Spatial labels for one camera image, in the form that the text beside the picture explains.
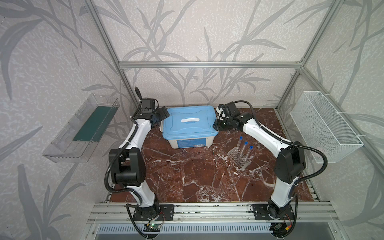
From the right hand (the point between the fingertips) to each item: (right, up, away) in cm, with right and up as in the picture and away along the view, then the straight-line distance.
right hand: (215, 121), depth 89 cm
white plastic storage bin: (-14, -13, +3) cm, 19 cm away
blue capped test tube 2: (+16, -13, -6) cm, 21 cm away
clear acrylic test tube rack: (+15, -24, +3) cm, 29 cm away
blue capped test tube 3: (+19, -15, -8) cm, 25 cm away
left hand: (-31, +8, +2) cm, 32 cm away
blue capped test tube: (+14, -14, 0) cm, 20 cm away
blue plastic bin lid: (-16, 0, 0) cm, 16 cm away
